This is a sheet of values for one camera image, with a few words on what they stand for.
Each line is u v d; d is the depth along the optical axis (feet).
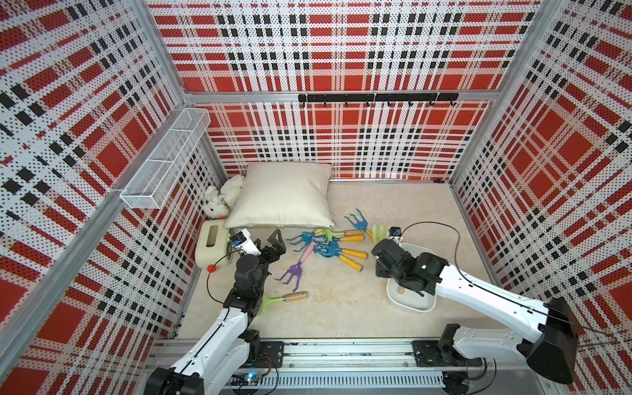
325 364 2.41
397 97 2.92
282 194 3.39
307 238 3.26
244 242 2.29
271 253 2.38
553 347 1.23
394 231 2.29
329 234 3.25
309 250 3.14
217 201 3.42
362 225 3.43
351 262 3.05
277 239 2.51
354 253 3.06
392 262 1.89
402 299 2.74
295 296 2.76
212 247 2.85
